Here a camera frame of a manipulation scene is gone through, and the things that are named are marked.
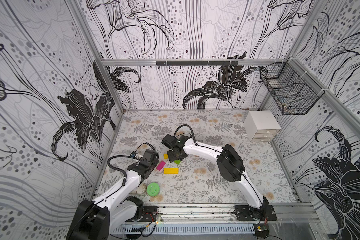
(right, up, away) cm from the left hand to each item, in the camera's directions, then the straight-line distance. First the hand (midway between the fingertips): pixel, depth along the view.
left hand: (155, 163), depth 88 cm
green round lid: (+1, -10, -11) cm, 15 cm away
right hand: (+12, +3, +6) cm, 14 cm away
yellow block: (+9, -4, +1) cm, 10 cm away
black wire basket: (+83, +44, 0) cm, 94 cm away
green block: (+13, +1, +3) cm, 13 cm away
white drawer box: (+65, +23, +3) cm, 69 cm away
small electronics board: (+54, -27, -17) cm, 63 cm away
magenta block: (+3, -2, +3) cm, 5 cm away
